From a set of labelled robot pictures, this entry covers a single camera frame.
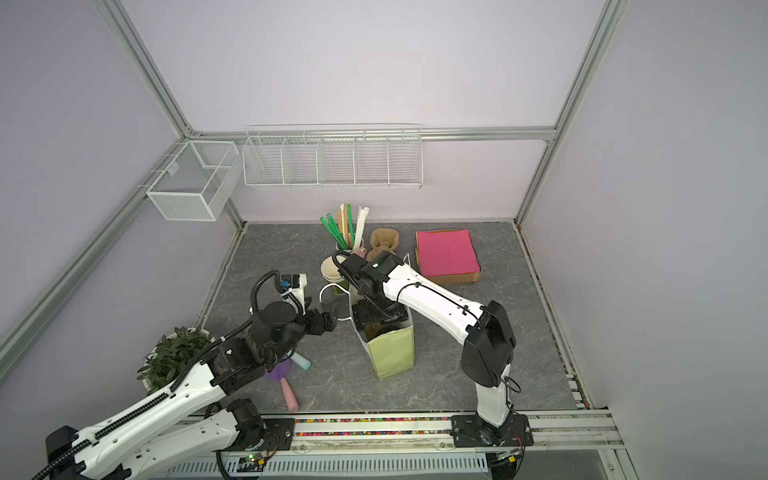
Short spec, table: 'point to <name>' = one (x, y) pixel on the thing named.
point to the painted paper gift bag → (388, 345)
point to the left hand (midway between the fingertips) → (327, 303)
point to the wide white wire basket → (340, 156)
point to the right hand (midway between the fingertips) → (377, 325)
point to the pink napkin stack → (447, 252)
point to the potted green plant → (173, 355)
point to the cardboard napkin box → (458, 230)
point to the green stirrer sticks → (334, 231)
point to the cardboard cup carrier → (383, 239)
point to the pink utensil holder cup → (352, 245)
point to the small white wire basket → (199, 181)
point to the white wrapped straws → (363, 216)
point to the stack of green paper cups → (330, 272)
